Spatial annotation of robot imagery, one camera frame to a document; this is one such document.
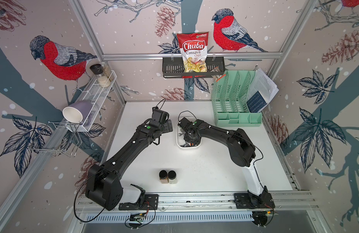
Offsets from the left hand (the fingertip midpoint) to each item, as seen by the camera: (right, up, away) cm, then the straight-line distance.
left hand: (166, 122), depth 84 cm
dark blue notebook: (+63, +13, +19) cm, 67 cm away
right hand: (+14, -13, +11) cm, 22 cm away
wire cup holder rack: (-41, -5, -26) cm, 48 cm away
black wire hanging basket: (+4, +36, +11) cm, 38 cm away
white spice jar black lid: (+5, -28, -11) cm, 30 cm away
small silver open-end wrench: (+8, -10, +14) cm, 19 cm away
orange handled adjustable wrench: (+14, -13, -2) cm, 19 cm away
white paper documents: (+66, +26, +15) cm, 72 cm away
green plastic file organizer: (+50, +17, +39) cm, 65 cm away
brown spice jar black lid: (0, -28, -11) cm, 30 cm away
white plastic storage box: (+8, -8, +14) cm, 18 cm away
